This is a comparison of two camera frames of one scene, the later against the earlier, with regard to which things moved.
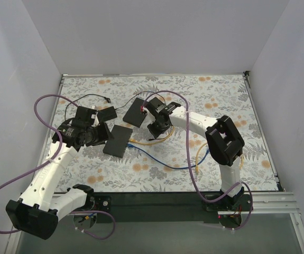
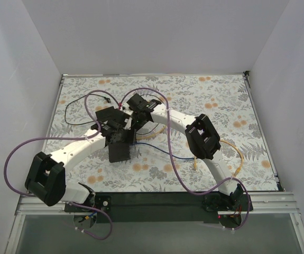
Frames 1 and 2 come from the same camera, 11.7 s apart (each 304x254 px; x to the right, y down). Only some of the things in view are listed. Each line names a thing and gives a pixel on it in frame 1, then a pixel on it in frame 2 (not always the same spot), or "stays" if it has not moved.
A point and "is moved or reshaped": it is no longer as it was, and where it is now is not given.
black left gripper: (104, 131) to (130, 135)
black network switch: (117, 147) is moved or reshaped
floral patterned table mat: (180, 160) stays
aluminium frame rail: (269, 203) stays
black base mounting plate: (157, 207) stays
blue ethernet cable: (133, 146) to (160, 150)
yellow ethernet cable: (154, 143) to (152, 135)
